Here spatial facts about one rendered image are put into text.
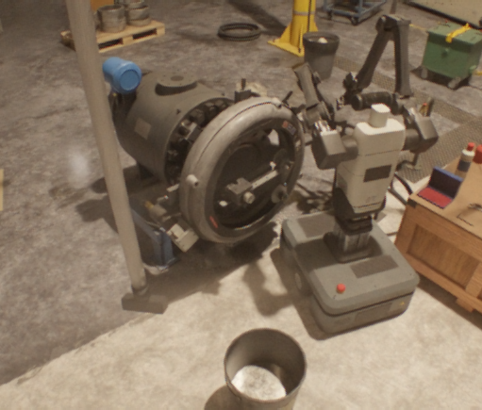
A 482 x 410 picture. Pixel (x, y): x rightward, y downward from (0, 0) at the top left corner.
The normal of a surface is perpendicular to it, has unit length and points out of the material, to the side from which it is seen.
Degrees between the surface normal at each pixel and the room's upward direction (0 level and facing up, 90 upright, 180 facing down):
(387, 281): 0
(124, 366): 0
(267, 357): 87
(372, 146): 90
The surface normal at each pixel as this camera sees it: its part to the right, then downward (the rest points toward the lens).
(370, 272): 0.00, -0.77
